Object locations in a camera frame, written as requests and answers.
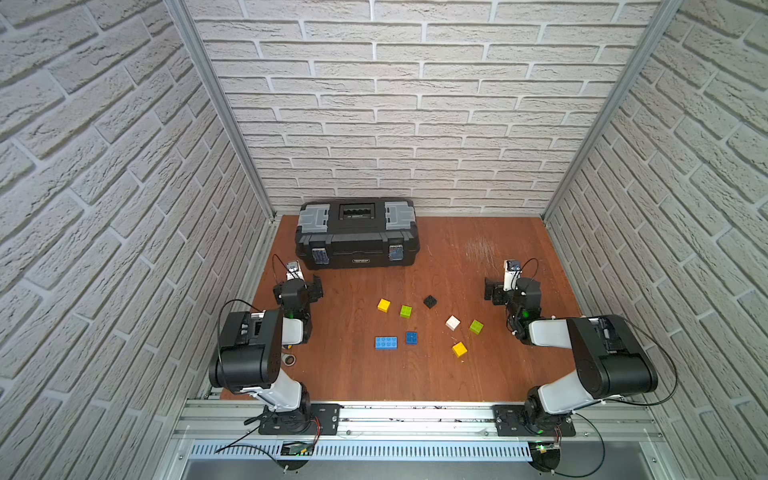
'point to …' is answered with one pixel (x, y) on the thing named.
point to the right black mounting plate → (510, 420)
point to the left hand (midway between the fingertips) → (301, 273)
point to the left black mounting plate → (318, 419)
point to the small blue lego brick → (412, 338)
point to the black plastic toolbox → (357, 233)
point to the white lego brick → (453, 323)
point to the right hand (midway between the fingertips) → (505, 278)
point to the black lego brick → (430, 301)
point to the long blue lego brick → (386, 343)
